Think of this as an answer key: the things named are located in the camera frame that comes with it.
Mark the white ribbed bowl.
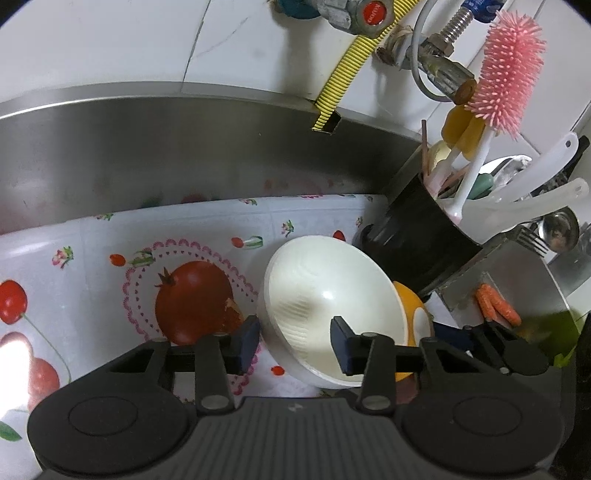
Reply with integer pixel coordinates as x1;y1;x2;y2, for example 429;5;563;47
256;235;408;389

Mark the orange mushroom-shaped plate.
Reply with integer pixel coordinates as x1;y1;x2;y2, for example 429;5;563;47
392;280;435;383

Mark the black utensil holder cup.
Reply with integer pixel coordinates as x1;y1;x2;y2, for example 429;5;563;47
355;176;482;299

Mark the carrot left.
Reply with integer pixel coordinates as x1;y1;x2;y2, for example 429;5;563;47
475;287;498;321

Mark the carrot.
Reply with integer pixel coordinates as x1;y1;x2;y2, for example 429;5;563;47
480;283;522;327
475;287;498;321

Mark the carrot middle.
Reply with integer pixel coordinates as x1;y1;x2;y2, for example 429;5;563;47
480;283;522;327

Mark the fruit-pattern table mat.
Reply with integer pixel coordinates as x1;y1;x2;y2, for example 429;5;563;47
1;194;386;479

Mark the steel dish rack tray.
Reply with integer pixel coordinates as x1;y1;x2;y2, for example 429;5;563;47
428;221;591;370

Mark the translucent white rice paddle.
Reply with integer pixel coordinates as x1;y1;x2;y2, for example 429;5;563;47
460;132;579;234

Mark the steel fork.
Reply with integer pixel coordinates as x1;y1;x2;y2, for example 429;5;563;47
510;225;549;258

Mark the steel ladle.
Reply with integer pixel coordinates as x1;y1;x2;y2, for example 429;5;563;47
534;207;580;254

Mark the yellow sponge brush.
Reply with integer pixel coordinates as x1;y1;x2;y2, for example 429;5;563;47
441;105;486;161

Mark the pink bottle brush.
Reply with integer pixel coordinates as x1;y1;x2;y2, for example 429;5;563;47
445;11;546;224

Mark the red-knob water valve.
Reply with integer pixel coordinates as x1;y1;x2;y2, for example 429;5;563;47
315;0;394;38

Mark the yellow corrugated gas hose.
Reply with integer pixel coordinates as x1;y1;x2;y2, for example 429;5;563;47
311;0;424;136

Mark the braided steel water hose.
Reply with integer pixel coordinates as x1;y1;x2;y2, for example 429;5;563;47
417;0;505;105

